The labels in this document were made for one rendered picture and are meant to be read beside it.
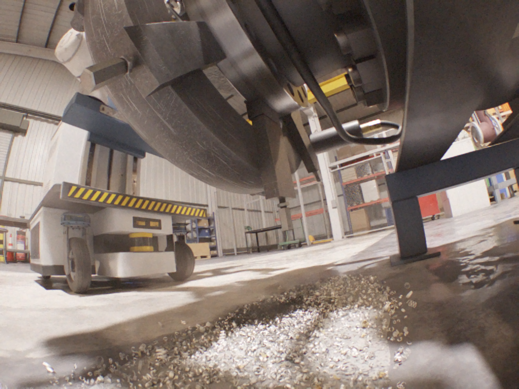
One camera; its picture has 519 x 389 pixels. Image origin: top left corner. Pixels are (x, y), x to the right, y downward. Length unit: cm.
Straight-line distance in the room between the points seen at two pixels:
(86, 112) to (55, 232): 47
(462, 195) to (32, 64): 1353
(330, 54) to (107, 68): 39
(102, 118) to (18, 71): 1031
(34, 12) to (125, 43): 1087
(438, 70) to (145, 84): 31
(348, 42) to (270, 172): 24
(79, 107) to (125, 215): 47
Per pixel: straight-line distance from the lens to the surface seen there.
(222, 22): 40
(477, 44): 29
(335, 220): 783
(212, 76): 57
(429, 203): 565
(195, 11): 43
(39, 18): 1126
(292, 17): 43
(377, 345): 22
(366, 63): 39
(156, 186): 1018
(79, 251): 75
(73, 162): 127
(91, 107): 99
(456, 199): 404
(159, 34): 29
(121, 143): 120
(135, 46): 24
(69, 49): 104
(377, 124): 79
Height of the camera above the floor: 10
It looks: 14 degrees up
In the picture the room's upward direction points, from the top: 8 degrees counter-clockwise
